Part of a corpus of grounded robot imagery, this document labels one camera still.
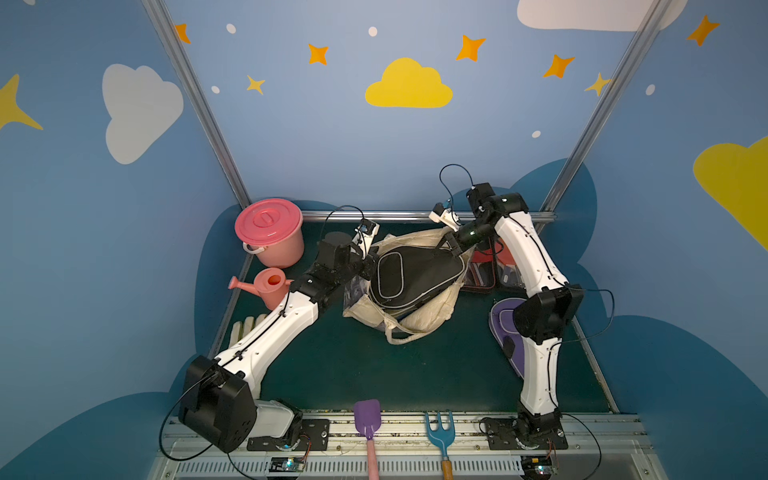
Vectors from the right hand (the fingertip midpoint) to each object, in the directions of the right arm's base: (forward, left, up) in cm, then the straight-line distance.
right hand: (442, 249), depth 84 cm
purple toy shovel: (-40, +19, -23) cm, 49 cm away
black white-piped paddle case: (-7, +11, -5) cm, 14 cm away
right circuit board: (-48, -24, -25) cm, 59 cm away
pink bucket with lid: (+9, +54, -4) cm, 55 cm away
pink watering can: (-7, +51, -11) cm, 53 cm away
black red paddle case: (+12, -19, -22) cm, 31 cm away
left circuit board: (-51, +37, -23) cm, 67 cm away
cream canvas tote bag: (-17, +3, -6) cm, 18 cm away
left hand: (-4, +17, +5) cm, 18 cm away
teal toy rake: (-43, -1, -22) cm, 49 cm away
